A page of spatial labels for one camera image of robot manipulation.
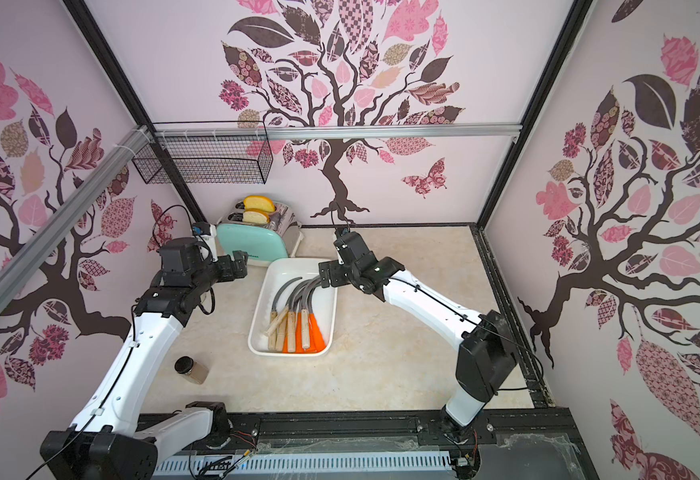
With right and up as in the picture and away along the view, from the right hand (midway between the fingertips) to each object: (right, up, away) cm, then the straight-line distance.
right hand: (331, 265), depth 82 cm
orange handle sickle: (-5, -23, +6) cm, 25 cm away
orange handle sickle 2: (-10, -21, +5) cm, 24 cm away
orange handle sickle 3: (-14, -24, +3) cm, 28 cm away
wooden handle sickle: (-16, -16, +10) cm, 25 cm away
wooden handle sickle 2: (-18, -22, +6) cm, 29 cm away
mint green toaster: (-19, +8, +15) cm, 26 cm away
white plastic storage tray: (-4, -13, +14) cm, 19 cm away
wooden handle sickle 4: (-9, -15, +11) cm, 21 cm away
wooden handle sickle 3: (-12, -20, +6) cm, 24 cm away
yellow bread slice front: (-27, +16, +16) cm, 35 cm away
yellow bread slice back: (-27, +21, +19) cm, 39 cm away
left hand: (-26, +1, -5) cm, 27 cm away
